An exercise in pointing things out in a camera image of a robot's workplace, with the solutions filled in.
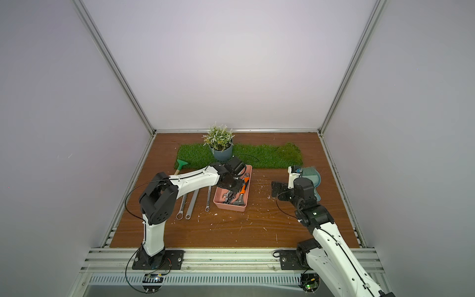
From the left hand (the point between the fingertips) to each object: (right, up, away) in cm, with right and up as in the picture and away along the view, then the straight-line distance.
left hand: (240, 186), depth 91 cm
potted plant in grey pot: (-11, +24, +3) cm, 27 cm away
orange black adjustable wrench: (+3, +2, +1) cm, 4 cm away
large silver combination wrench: (-25, -13, -6) cm, 29 cm away
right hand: (+19, +6, -13) cm, 23 cm away
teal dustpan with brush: (+40, +5, +6) cm, 40 cm away
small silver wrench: (-16, -10, -5) cm, 19 cm away
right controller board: (+27, -32, -22) cm, 48 cm away
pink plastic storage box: (-3, -6, -2) cm, 7 cm away
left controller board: (-35, -32, -20) cm, 51 cm away
